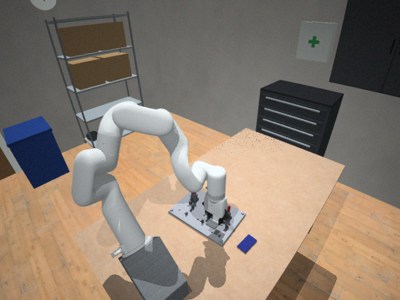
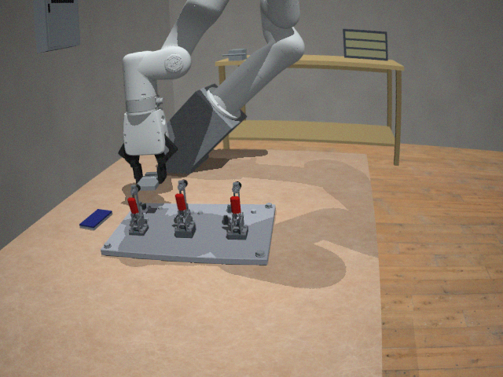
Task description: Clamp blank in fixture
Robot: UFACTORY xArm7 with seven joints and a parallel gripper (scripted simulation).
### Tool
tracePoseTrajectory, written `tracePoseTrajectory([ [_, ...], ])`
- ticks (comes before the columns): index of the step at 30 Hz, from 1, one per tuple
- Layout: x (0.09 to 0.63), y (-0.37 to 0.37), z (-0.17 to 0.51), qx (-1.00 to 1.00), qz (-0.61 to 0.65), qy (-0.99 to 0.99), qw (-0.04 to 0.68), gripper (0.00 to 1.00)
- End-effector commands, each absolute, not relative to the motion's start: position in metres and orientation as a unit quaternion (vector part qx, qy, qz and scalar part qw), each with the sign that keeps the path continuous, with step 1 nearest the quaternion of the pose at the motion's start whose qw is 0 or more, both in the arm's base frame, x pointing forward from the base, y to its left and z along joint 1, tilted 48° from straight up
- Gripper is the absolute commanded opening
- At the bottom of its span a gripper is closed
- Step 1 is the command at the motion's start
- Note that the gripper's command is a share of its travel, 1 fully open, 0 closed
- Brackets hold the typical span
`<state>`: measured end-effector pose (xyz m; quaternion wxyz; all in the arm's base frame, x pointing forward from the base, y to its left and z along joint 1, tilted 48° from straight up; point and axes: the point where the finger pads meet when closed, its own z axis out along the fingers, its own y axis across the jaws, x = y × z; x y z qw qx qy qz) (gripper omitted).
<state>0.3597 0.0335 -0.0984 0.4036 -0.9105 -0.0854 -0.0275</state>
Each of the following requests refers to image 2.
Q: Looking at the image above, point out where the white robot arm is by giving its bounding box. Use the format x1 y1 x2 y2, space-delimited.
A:
123 0 305 119

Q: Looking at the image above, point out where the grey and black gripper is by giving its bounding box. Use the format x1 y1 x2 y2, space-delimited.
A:
118 107 178 184

